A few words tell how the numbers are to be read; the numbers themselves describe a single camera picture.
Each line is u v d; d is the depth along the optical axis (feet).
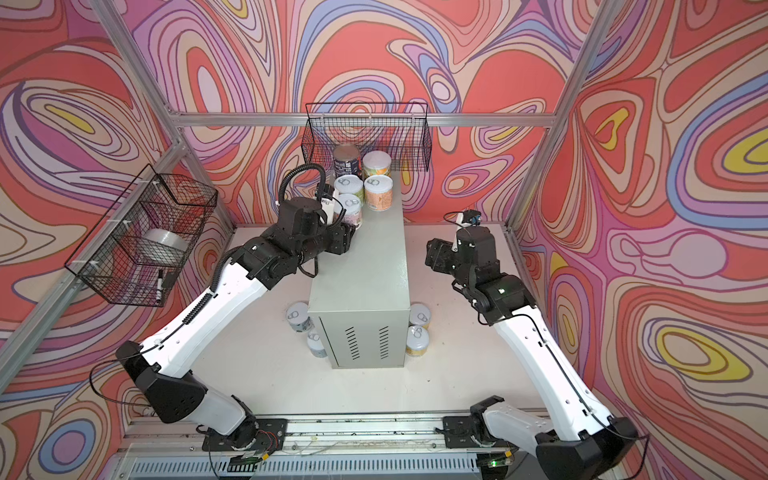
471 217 1.95
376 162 2.52
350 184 2.42
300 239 1.71
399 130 3.15
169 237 2.41
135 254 2.43
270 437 2.37
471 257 1.61
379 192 2.40
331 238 2.04
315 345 2.75
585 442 1.20
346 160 2.42
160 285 2.36
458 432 2.41
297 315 2.90
